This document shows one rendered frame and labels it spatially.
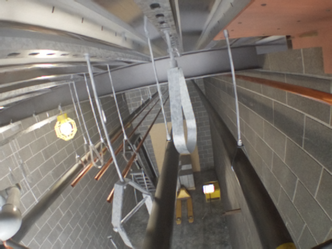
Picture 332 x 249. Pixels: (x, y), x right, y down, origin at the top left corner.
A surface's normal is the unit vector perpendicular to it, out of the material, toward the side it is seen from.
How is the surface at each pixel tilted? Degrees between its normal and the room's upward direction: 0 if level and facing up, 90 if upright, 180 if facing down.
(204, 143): 90
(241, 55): 90
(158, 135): 90
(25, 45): 90
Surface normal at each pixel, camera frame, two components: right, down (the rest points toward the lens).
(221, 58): -0.11, 0.30
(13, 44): 0.98, -0.15
